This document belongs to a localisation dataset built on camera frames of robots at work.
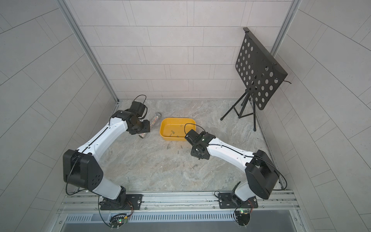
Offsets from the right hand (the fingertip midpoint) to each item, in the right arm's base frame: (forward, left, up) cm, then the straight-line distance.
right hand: (196, 155), depth 83 cm
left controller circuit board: (-28, +38, -2) cm, 47 cm away
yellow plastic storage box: (+19, +12, 0) cm, 23 cm away
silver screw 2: (-5, +1, -4) cm, 6 cm away
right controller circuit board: (-30, -20, -6) cm, 37 cm away
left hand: (+15, +27, +9) cm, 33 cm away
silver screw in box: (+18, +15, -2) cm, 23 cm away
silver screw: (+8, +9, -4) cm, 12 cm away
